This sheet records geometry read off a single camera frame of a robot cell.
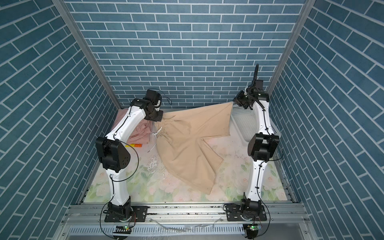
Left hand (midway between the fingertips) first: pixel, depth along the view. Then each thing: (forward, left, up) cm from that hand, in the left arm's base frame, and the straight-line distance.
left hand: (157, 116), depth 92 cm
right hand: (+9, -47, +9) cm, 49 cm away
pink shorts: (-4, +11, -13) cm, 18 cm away
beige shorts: (-4, -13, -16) cm, 21 cm away
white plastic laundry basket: (+3, -58, -8) cm, 58 cm away
